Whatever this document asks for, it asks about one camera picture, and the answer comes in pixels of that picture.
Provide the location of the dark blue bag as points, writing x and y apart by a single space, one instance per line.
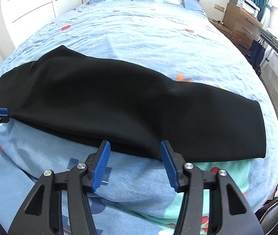
255 55

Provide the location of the blue patterned bed sheet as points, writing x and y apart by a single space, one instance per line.
177 41

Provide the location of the white printer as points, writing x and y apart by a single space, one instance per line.
247 5

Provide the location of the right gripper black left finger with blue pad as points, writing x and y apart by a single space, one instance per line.
96 165

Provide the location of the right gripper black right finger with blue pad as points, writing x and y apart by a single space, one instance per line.
173 163

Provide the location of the black pants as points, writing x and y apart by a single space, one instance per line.
88 100

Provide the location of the right dinosaur pillow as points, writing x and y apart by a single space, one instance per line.
170 0

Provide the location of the wooden drawer dresser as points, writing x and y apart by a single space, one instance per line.
244 27

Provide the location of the wall socket plate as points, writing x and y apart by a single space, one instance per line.
219 7

